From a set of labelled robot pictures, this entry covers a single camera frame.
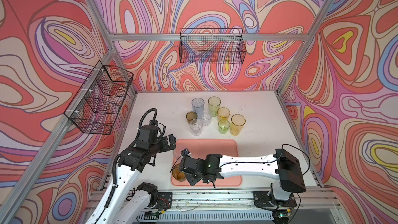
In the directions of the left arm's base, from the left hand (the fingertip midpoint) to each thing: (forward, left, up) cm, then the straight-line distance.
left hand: (169, 139), depth 75 cm
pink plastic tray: (+3, -14, -17) cm, 22 cm away
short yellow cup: (+23, -30, -10) cm, 39 cm away
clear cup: (+24, -19, -15) cm, 34 cm away
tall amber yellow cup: (+13, -36, -5) cm, 39 cm away
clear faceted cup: (+18, -12, -16) cm, 27 cm away
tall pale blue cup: (+30, -14, -9) cm, 34 cm away
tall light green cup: (+27, -24, -5) cm, 36 cm away
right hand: (-15, -12, -11) cm, 22 cm away
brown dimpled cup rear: (+23, -9, -12) cm, 28 cm away
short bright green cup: (+17, -30, -14) cm, 37 cm away
